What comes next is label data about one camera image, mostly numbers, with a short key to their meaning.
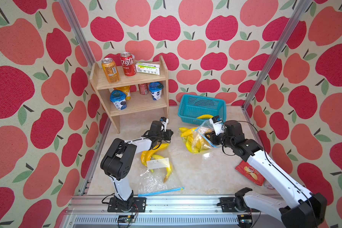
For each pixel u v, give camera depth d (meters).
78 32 0.78
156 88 0.90
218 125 0.67
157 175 0.82
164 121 0.86
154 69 0.76
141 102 0.95
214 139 0.68
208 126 0.74
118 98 0.83
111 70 0.67
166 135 0.88
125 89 0.90
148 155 0.84
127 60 0.70
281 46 0.83
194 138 0.74
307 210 0.38
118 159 0.49
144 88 0.95
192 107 1.22
